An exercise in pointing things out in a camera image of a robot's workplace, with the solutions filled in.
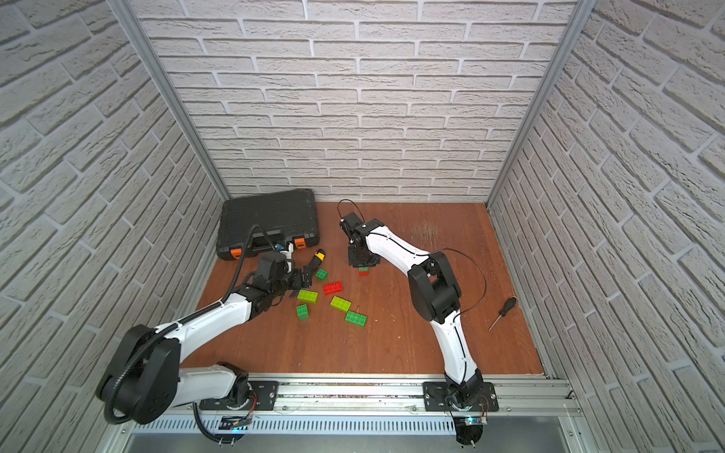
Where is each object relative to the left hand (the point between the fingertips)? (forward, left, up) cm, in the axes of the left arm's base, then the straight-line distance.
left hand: (304, 265), depth 89 cm
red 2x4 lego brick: (-4, -9, -8) cm, 13 cm away
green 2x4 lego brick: (-14, -17, -9) cm, 24 cm away
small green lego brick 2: (-13, 0, -7) cm, 15 cm away
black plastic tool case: (+24, +11, -3) cm, 26 cm away
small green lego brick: (+2, -4, -8) cm, 10 cm away
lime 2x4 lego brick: (-7, -1, -9) cm, 11 cm away
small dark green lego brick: (+2, -19, -5) cm, 20 cm away
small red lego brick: (+2, -19, -8) cm, 21 cm away
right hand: (+4, -20, -5) cm, 21 cm away
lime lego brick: (-10, -12, -8) cm, 17 cm away
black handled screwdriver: (-10, -68, -7) cm, 69 cm away
